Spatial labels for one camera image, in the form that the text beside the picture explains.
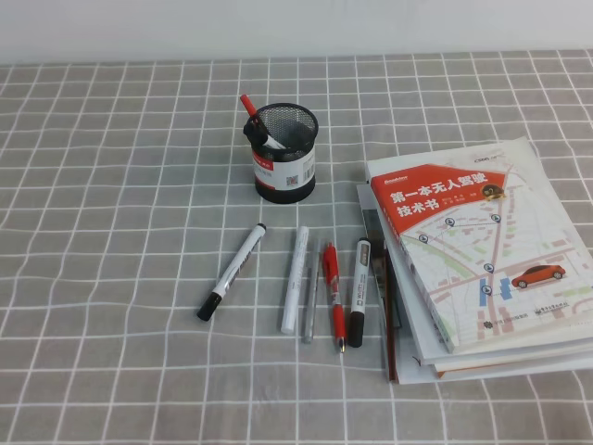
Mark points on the black white marker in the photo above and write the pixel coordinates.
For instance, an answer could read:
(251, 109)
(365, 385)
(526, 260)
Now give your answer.
(359, 293)
(231, 272)

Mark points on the grey slim pen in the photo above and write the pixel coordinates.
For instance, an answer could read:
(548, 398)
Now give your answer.
(312, 292)

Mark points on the red ballpoint pen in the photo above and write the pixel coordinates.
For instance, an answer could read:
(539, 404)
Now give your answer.
(331, 274)

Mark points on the white marker in holder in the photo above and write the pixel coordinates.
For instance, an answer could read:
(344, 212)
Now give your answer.
(271, 143)

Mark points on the black mesh pen holder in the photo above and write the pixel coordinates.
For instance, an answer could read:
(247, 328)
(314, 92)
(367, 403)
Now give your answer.
(286, 176)

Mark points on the white pen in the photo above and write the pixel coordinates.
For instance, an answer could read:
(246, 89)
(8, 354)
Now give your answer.
(288, 325)

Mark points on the red pen in holder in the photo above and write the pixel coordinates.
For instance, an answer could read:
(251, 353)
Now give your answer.
(255, 129)

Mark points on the grey checkered tablecloth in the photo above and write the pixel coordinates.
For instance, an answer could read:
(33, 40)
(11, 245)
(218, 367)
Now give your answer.
(128, 187)

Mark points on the red white top book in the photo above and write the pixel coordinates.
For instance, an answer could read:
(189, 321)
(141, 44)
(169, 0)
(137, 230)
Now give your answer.
(477, 241)

